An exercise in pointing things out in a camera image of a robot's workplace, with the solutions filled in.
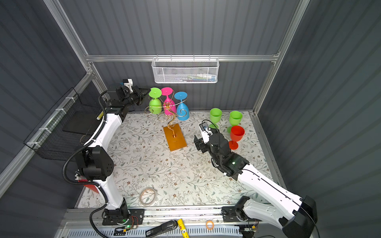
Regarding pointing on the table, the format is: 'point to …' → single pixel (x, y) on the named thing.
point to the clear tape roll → (148, 196)
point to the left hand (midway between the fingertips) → (154, 88)
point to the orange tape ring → (212, 223)
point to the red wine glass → (237, 133)
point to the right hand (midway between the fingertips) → (206, 131)
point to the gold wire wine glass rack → (173, 134)
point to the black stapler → (166, 227)
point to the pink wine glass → (169, 106)
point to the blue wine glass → (182, 109)
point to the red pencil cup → (92, 186)
